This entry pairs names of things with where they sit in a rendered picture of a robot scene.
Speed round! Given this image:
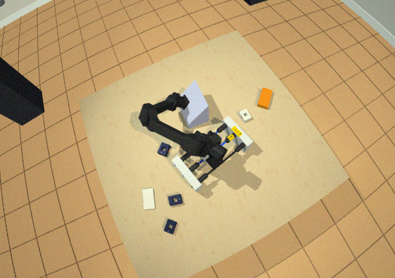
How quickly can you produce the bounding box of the orange rectangular block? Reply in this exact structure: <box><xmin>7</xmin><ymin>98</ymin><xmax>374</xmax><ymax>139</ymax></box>
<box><xmin>257</xmin><ymin>88</ymin><xmax>273</xmax><ymax>109</ymax></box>

